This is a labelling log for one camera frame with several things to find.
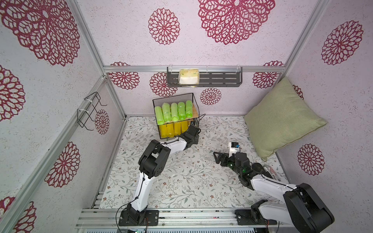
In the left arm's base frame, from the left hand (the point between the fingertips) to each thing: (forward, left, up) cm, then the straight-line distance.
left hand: (192, 135), depth 103 cm
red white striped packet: (-28, -47, 0) cm, 54 cm away
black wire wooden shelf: (+28, +12, +10) cm, 32 cm away
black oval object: (-24, -40, -2) cm, 47 cm away
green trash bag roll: (+1, +21, +15) cm, 26 cm away
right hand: (-17, -14, +7) cm, 23 cm away
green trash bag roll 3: (+10, +3, +16) cm, 19 cm away
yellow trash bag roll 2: (+4, +16, +1) cm, 16 cm away
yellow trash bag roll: (+2, +21, +1) cm, 21 cm away
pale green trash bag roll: (+7, +12, +17) cm, 22 cm away
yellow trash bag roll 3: (+5, +11, +1) cm, 12 cm away
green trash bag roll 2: (+7, +8, +17) cm, 20 cm away
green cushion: (-5, -50, +24) cm, 55 cm away
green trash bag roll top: (+8, +17, +17) cm, 26 cm away
